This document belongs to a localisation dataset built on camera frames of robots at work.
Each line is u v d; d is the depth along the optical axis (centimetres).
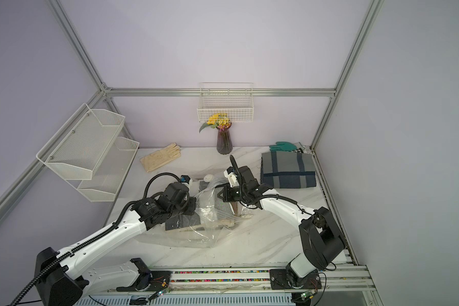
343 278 75
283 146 122
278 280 73
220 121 100
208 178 91
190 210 69
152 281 73
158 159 114
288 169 104
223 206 79
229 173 78
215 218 80
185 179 70
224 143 111
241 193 66
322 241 44
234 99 104
